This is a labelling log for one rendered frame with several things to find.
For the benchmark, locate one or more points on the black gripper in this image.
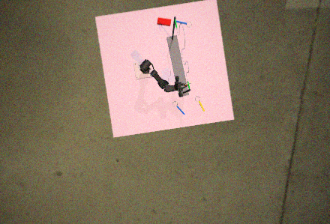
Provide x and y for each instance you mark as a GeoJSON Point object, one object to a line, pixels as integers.
{"type": "Point", "coordinates": [180, 90]}

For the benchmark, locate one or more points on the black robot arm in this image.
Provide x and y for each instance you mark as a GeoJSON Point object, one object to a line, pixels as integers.
{"type": "Point", "coordinates": [145, 68]}

